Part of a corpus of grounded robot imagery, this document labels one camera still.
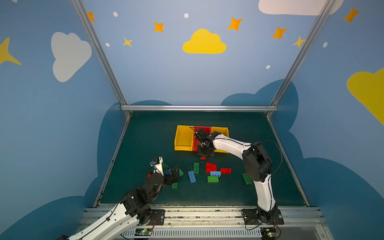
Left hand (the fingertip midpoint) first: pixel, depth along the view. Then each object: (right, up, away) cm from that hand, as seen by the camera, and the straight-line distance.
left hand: (174, 168), depth 77 cm
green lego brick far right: (+37, -5, -2) cm, 37 cm away
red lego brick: (+16, +3, +12) cm, 20 cm away
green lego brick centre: (+12, -2, +13) cm, 18 cm away
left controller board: (-15, -29, -6) cm, 33 cm away
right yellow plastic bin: (+31, +19, +26) cm, 45 cm away
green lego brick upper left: (-8, -3, +14) cm, 16 cm away
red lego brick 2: (+29, -4, +11) cm, 32 cm away
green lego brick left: (-1, -12, +7) cm, 14 cm away
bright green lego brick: (+21, -9, +9) cm, 25 cm away
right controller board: (+46, -30, -5) cm, 56 cm away
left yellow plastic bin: (+3, +14, +27) cm, 31 cm away
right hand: (+15, +5, +18) cm, 24 cm away
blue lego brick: (+9, -9, +13) cm, 18 cm away
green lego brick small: (+2, -6, +11) cm, 13 cm away
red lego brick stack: (+20, -3, +14) cm, 25 cm away
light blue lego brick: (+23, -6, +11) cm, 26 cm away
